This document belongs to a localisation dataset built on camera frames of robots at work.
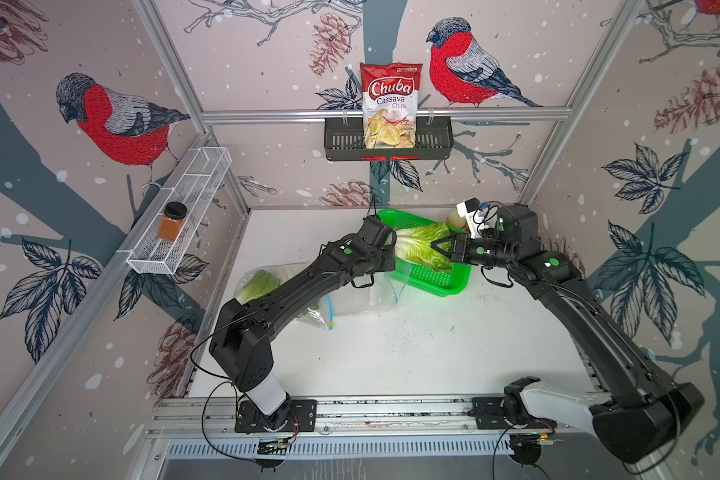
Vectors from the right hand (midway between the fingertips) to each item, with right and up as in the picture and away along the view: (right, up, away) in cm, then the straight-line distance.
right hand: (432, 242), depth 69 cm
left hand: (-7, -3, +12) cm, 14 cm away
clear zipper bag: (-21, -19, +25) cm, 37 cm away
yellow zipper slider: (-26, -24, +15) cm, 38 cm away
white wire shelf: (-66, +15, +17) cm, 70 cm away
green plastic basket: (+2, -12, +21) cm, 24 cm away
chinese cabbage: (-4, 0, +2) cm, 4 cm away
